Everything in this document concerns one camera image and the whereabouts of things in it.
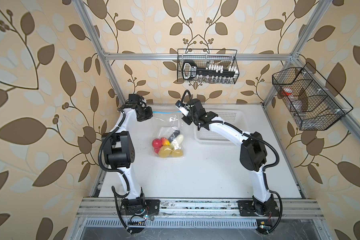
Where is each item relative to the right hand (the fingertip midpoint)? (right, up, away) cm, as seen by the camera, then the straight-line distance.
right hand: (184, 112), depth 92 cm
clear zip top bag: (-11, -14, +3) cm, 18 cm away
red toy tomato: (-17, -23, -1) cm, 29 cm away
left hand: (-21, 0, +4) cm, 22 cm away
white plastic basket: (+37, -4, +13) cm, 39 cm away
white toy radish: (-5, -18, -5) cm, 20 cm away
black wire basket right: (+64, +1, -18) cm, 66 cm away
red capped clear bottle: (+56, +11, -11) cm, 59 cm away
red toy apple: (-16, -19, -4) cm, 25 cm away
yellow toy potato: (-12, -23, -5) cm, 27 cm away
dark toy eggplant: (-6, -14, 0) cm, 15 cm away
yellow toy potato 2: (-4, -24, -5) cm, 25 cm away
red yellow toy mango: (-12, -18, -1) cm, 22 cm away
